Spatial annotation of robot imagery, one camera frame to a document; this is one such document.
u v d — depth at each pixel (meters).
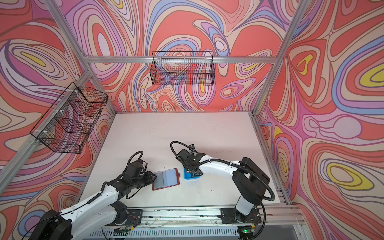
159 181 0.84
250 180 0.45
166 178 0.86
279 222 0.74
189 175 0.88
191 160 0.63
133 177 0.66
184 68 0.96
